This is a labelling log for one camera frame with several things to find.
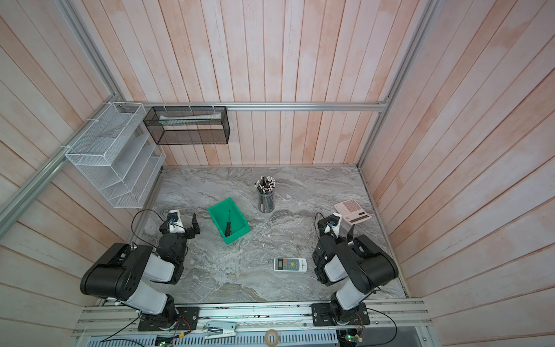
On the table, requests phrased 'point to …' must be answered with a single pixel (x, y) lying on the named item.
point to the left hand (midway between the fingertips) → (186, 217)
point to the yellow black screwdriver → (228, 227)
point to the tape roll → (269, 332)
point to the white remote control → (290, 264)
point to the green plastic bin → (220, 215)
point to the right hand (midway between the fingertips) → (344, 219)
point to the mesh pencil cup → (265, 186)
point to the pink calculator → (353, 212)
